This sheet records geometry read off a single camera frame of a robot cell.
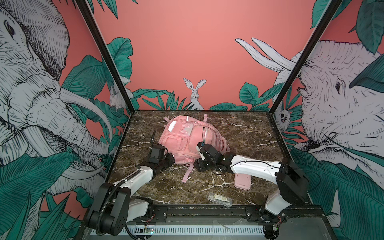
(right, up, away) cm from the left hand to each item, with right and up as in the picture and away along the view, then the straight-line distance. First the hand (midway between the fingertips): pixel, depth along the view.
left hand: (176, 156), depth 89 cm
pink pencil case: (+38, -13, -6) cm, 41 cm away
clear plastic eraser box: (+22, -20, -11) cm, 32 cm away
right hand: (+11, -3, -7) cm, 13 cm away
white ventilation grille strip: (+10, -32, -18) cm, 38 cm away
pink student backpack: (+1, +12, +12) cm, 17 cm away
